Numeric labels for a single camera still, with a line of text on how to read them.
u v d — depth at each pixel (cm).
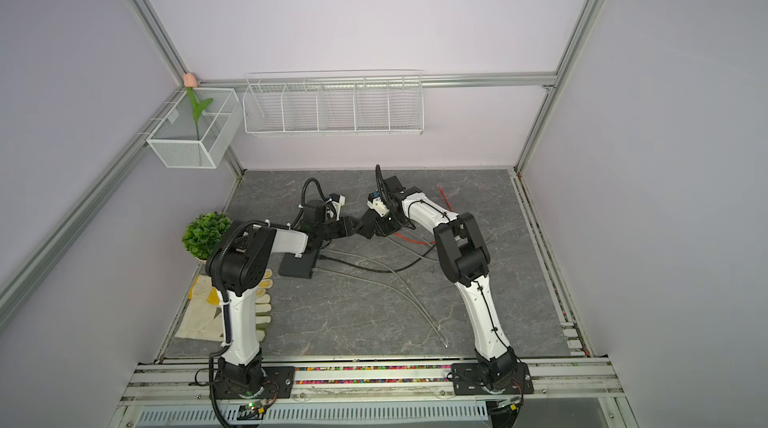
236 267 55
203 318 85
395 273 91
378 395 73
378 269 94
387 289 89
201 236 83
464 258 59
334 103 98
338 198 96
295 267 93
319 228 86
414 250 97
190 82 89
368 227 98
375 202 95
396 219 84
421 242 99
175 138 80
